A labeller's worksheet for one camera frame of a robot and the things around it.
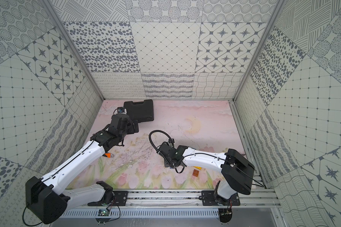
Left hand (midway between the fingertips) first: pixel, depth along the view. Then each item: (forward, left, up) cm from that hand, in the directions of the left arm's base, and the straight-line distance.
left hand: (133, 123), depth 79 cm
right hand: (-15, -22, -18) cm, 32 cm away
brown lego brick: (-20, -36, -22) cm, 47 cm away
